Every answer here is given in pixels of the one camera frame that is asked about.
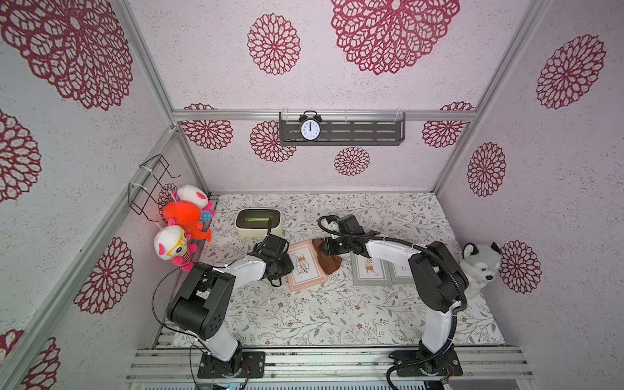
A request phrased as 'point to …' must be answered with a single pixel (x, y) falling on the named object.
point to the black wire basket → (143, 194)
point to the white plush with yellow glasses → (171, 243)
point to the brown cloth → (329, 262)
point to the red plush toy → (187, 215)
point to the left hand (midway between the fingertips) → (291, 269)
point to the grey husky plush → (479, 266)
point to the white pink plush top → (193, 194)
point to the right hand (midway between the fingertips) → (318, 245)
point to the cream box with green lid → (254, 222)
